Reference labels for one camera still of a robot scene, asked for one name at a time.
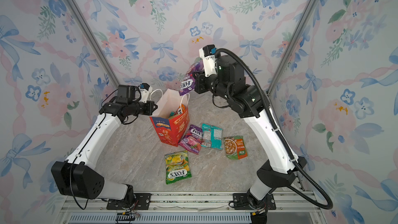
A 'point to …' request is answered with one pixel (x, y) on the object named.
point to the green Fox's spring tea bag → (177, 167)
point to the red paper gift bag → (172, 117)
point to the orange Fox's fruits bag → (181, 109)
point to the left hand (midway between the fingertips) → (157, 104)
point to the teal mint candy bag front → (172, 113)
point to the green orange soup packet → (235, 147)
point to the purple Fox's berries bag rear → (192, 140)
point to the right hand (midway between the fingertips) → (193, 72)
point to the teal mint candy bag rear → (212, 137)
